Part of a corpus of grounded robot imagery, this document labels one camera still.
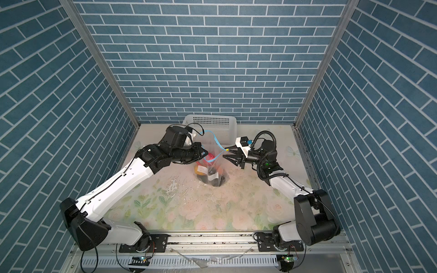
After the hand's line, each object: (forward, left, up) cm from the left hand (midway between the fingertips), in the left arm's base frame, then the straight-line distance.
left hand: (210, 152), depth 72 cm
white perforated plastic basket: (+37, -3, -25) cm, 45 cm away
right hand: (+2, -6, -2) cm, 7 cm away
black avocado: (-3, -5, -19) cm, 20 cm away
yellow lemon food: (0, +7, -17) cm, 19 cm away
